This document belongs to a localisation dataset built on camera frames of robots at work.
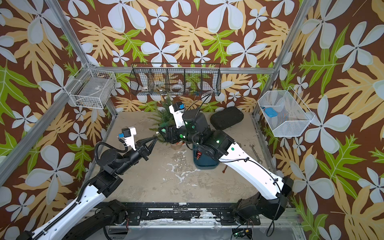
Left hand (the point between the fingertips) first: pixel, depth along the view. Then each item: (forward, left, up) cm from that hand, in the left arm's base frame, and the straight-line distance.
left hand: (157, 136), depth 63 cm
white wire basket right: (+23, -68, -8) cm, 73 cm away
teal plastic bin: (+5, -24, -35) cm, 42 cm away
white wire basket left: (+35, +44, -1) cm, 56 cm away
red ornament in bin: (+9, -20, -32) cm, 39 cm away
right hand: (+1, -3, +5) cm, 6 cm away
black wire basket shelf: (+50, -4, -4) cm, 50 cm away
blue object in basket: (+24, -61, -9) cm, 66 cm away
